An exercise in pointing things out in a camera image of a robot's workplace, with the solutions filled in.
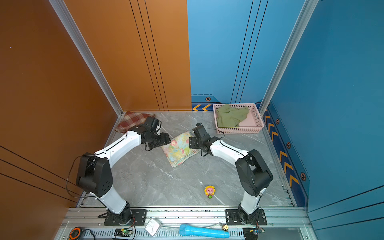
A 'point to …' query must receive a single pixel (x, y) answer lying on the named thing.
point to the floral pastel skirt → (177, 149)
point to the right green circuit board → (259, 230)
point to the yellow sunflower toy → (209, 191)
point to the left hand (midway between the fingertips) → (167, 140)
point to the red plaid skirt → (131, 119)
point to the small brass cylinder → (225, 227)
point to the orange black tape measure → (75, 233)
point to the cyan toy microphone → (185, 230)
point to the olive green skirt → (227, 116)
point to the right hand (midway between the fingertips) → (193, 141)
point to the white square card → (152, 227)
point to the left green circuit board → (123, 232)
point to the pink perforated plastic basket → (253, 122)
